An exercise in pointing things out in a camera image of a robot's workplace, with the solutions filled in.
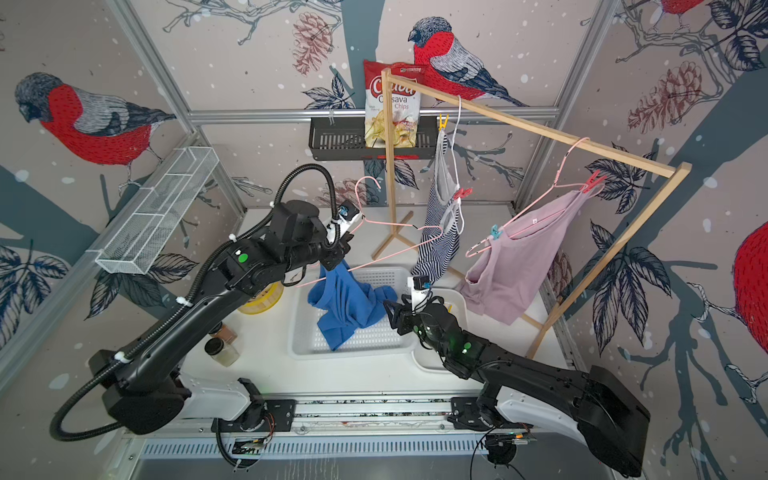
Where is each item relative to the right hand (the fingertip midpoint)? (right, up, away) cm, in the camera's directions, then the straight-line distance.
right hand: (392, 298), depth 78 cm
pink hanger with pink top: (+44, +3, +8) cm, 45 cm away
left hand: (-9, +19, -11) cm, 24 cm away
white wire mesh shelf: (-63, +23, 0) cm, 67 cm away
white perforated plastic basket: (-4, -14, +8) cm, 17 cm away
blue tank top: (-12, -1, -1) cm, 12 cm away
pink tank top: (+28, +6, -2) cm, 28 cm away
